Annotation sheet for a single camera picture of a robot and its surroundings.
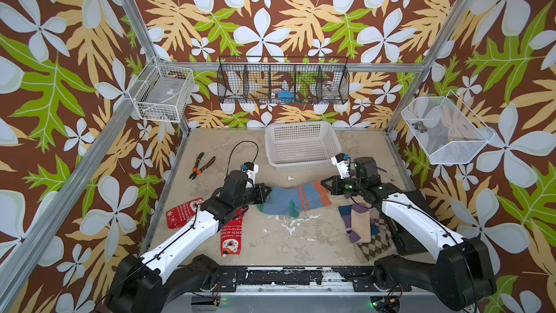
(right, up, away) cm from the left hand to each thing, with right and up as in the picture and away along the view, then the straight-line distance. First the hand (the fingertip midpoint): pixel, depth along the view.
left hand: (273, 186), depth 79 cm
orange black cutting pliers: (-38, +4, +23) cm, 44 cm away
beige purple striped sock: (+36, -16, +7) cm, 40 cm away
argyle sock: (+41, -22, +3) cm, 47 cm away
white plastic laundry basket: (+13, +16, +25) cm, 33 cm away
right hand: (+18, +2, +3) cm, 19 cm away
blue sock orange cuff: (+9, -7, +9) cm, 14 cm away
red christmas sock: (-17, -20, +4) cm, 26 cm away
